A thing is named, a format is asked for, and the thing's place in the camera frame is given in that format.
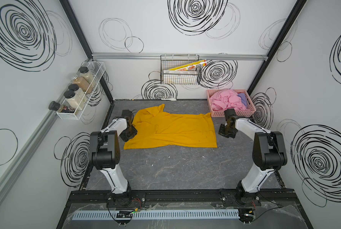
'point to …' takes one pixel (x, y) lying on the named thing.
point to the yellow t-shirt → (156, 127)
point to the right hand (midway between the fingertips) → (223, 133)
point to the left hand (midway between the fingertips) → (131, 135)
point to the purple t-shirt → (243, 98)
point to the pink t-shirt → (226, 98)
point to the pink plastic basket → (250, 109)
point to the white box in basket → (192, 72)
